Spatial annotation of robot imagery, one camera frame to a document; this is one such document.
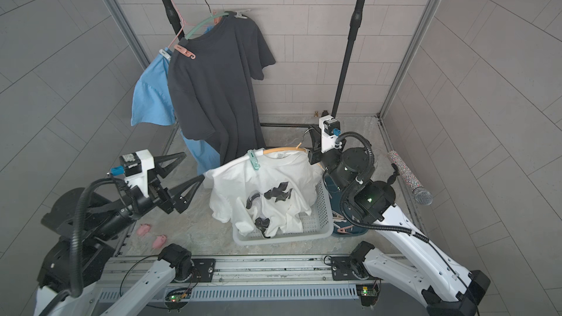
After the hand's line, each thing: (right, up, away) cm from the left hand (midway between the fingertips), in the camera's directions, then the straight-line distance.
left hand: (198, 166), depth 49 cm
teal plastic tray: (+38, -16, +34) cm, 53 cm away
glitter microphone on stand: (+59, -10, +13) cm, 61 cm away
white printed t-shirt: (+15, -10, +15) cm, 23 cm away
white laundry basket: (+31, -26, +31) cm, 51 cm away
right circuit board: (+46, -43, +19) cm, 65 cm away
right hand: (+26, +9, +12) cm, 30 cm away
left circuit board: (-12, -41, +14) cm, 45 cm away
